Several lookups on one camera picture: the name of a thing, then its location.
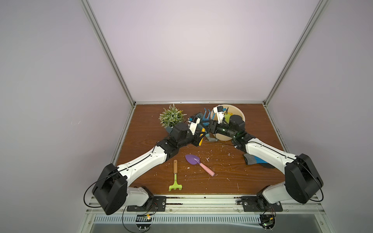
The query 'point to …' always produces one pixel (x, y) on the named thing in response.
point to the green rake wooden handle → (176, 185)
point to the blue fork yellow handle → (206, 121)
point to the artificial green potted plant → (168, 117)
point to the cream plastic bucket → (222, 137)
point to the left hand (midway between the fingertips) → (206, 133)
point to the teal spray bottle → (211, 139)
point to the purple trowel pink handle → (194, 160)
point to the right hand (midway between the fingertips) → (202, 120)
